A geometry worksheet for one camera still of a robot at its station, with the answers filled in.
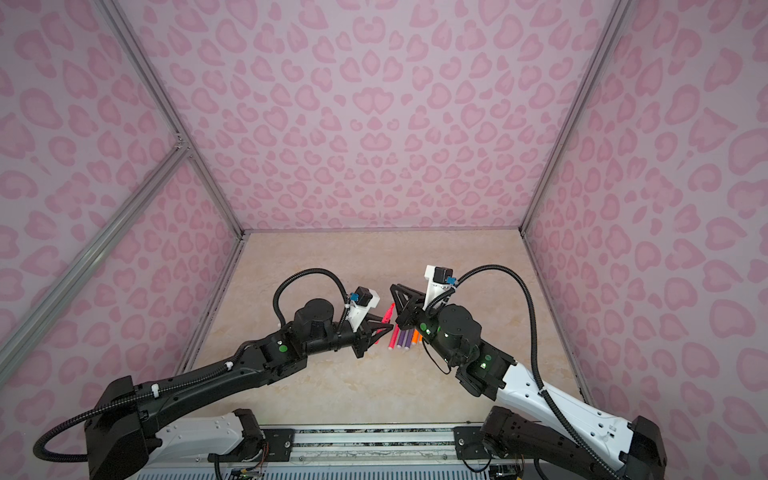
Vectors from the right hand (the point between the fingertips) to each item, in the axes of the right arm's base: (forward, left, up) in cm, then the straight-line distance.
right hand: (391, 288), depth 65 cm
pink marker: (-4, +1, -7) cm, 8 cm away
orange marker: (+3, -6, -31) cm, 32 cm away
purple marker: (+2, -2, -31) cm, 31 cm away
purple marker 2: (+2, -4, -31) cm, 32 cm away
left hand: (-4, 0, -8) cm, 9 cm away
